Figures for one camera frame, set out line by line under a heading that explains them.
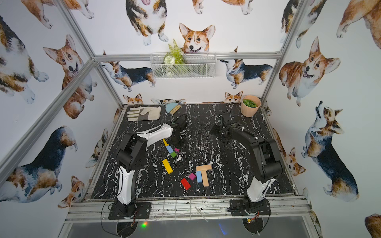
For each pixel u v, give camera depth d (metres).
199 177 0.84
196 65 0.93
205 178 0.84
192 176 0.85
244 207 0.73
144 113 1.15
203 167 0.88
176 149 0.94
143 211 0.74
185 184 0.82
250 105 1.06
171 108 1.21
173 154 0.93
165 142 0.88
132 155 0.54
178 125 0.81
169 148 0.95
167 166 0.88
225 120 0.76
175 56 0.82
